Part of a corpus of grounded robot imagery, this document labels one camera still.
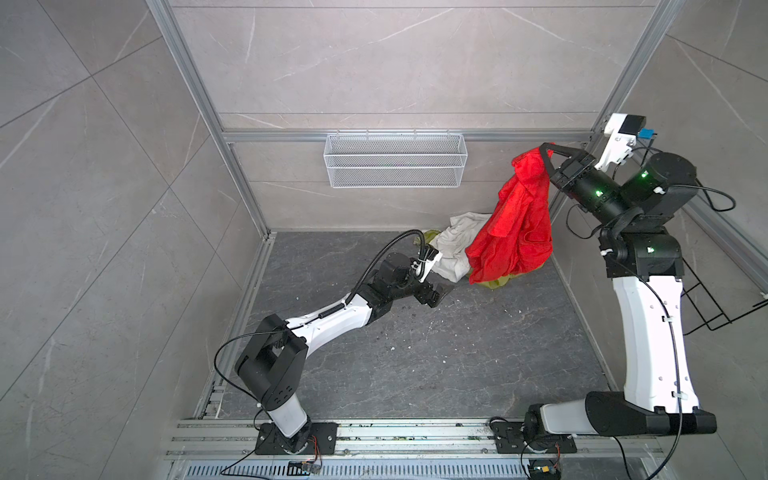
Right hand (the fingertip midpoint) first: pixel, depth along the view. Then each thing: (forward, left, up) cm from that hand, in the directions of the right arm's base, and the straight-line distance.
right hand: (538, 145), depth 53 cm
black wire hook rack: (-19, -39, -29) cm, 52 cm away
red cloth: (-1, -4, -23) cm, 24 cm away
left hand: (-1, +13, -36) cm, 38 cm away
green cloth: (+8, -7, -56) cm, 57 cm away
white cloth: (+14, +5, -54) cm, 56 cm away
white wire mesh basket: (+40, +25, -28) cm, 55 cm away
